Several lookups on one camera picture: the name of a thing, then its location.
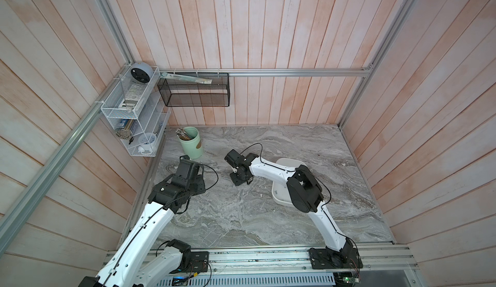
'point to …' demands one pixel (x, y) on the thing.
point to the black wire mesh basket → (179, 93)
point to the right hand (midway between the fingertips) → (238, 179)
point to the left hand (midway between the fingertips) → (197, 185)
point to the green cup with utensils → (190, 142)
